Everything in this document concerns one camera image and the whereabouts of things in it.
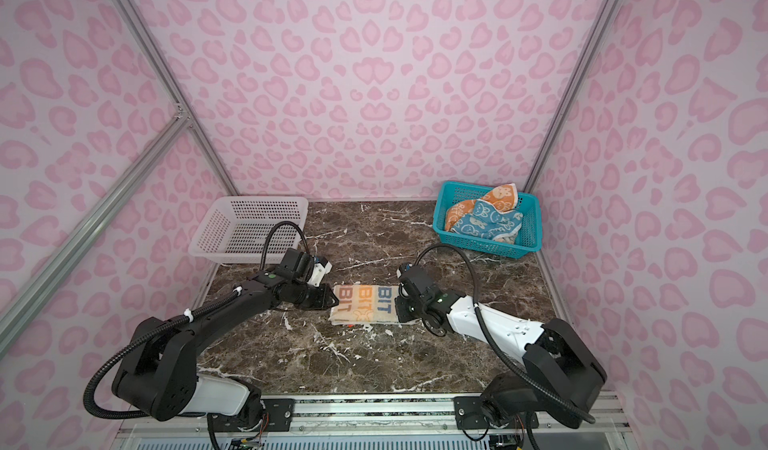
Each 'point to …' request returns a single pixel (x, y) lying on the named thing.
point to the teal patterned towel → (489, 221)
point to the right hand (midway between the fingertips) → (400, 304)
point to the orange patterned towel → (504, 197)
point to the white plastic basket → (234, 228)
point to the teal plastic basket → (529, 240)
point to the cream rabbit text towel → (364, 303)
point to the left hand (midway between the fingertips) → (337, 298)
